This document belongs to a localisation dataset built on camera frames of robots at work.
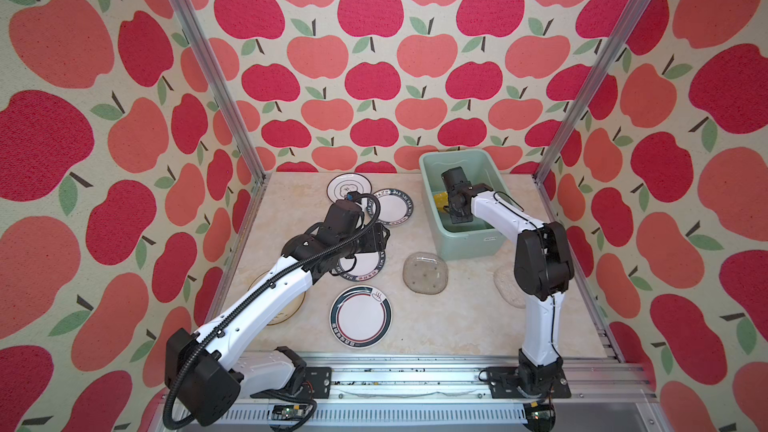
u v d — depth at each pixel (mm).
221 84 932
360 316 838
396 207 1125
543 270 556
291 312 841
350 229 592
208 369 379
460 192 743
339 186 1186
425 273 935
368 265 962
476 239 838
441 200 878
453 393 733
